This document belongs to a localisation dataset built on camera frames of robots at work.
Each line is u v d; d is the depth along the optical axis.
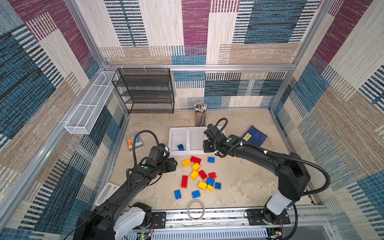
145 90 1.11
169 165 0.74
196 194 0.81
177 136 1.05
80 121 0.92
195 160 0.92
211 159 0.94
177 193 0.82
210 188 0.83
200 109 0.97
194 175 0.85
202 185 0.82
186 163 0.92
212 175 0.87
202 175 0.87
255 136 1.05
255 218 0.73
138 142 1.02
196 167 0.89
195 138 0.99
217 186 0.83
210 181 0.85
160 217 0.75
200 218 0.74
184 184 0.84
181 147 0.94
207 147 0.76
